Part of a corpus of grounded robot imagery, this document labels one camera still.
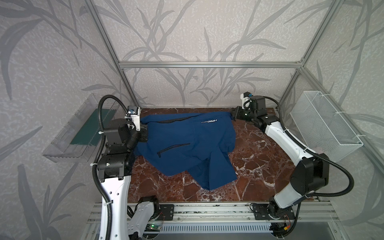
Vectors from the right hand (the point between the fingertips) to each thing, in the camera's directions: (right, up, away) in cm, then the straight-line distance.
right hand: (232, 105), depth 84 cm
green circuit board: (-41, -60, -14) cm, 74 cm away
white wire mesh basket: (+36, -13, -19) cm, 43 cm away
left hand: (-44, -7, -21) cm, 49 cm away
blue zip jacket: (-20, -21, -2) cm, 29 cm away
